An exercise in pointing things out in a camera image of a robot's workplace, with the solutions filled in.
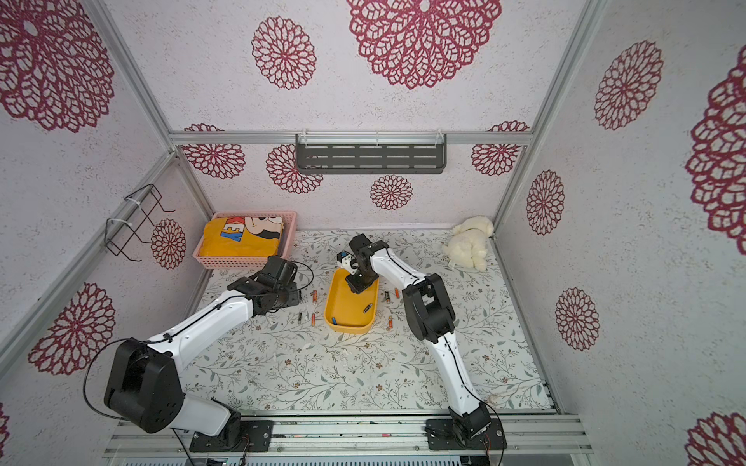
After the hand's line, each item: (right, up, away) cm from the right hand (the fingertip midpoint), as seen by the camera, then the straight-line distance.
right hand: (353, 283), depth 101 cm
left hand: (-19, -3, -13) cm, 23 cm away
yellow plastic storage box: (-2, -9, -4) cm, 10 cm away
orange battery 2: (+15, -4, +1) cm, 16 cm away
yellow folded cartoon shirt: (-40, +17, +9) cm, 44 cm away
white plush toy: (+40, +13, +1) cm, 42 cm away
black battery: (+5, -8, -4) cm, 10 cm away
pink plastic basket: (-38, +7, +4) cm, 39 cm away
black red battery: (+12, -5, -1) cm, 12 cm away
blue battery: (-6, -12, -6) cm, 15 cm away
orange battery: (-13, -12, -6) cm, 18 cm away
